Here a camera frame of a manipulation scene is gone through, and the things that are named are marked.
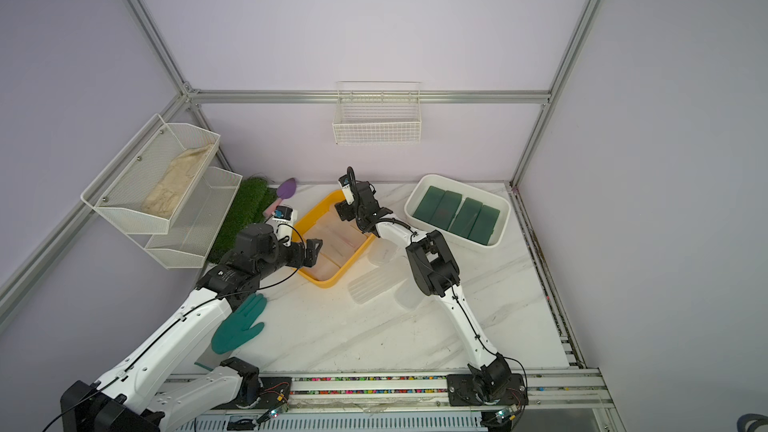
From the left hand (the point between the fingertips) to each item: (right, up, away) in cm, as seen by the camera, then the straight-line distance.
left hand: (305, 243), depth 79 cm
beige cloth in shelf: (-35, +12, -4) cm, 37 cm away
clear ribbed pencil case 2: (+29, -17, +12) cm, 35 cm away
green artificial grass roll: (-27, +13, +28) cm, 41 cm away
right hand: (+8, +12, +28) cm, 31 cm away
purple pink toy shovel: (-20, +18, +39) cm, 47 cm away
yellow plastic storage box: (-5, +7, +25) cm, 26 cm away
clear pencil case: (+3, -8, +14) cm, 17 cm away
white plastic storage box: (+59, +1, +18) cm, 62 cm away
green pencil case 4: (+56, +4, +25) cm, 62 cm away
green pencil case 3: (+51, +5, +30) cm, 59 cm away
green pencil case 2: (+44, +9, +31) cm, 55 cm away
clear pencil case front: (+6, -1, +22) cm, 23 cm away
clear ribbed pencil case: (+17, -14, +13) cm, 26 cm away
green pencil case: (+37, +12, +33) cm, 51 cm away
